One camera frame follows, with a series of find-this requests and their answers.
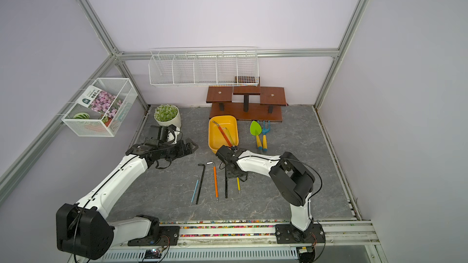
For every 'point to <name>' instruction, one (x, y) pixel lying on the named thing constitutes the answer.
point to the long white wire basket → (204, 67)
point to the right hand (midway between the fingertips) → (234, 171)
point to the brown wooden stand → (247, 103)
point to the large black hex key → (226, 187)
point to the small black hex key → (204, 165)
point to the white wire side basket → (85, 122)
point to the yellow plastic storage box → (216, 139)
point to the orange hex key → (216, 179)
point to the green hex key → (228, 133)
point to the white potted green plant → (167, 114)
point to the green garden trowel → (256, 129)
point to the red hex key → (223, 133)
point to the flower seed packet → (104, 103)
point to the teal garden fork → (264, 131)
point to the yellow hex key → (238, 185)
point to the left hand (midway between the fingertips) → (190, 150)
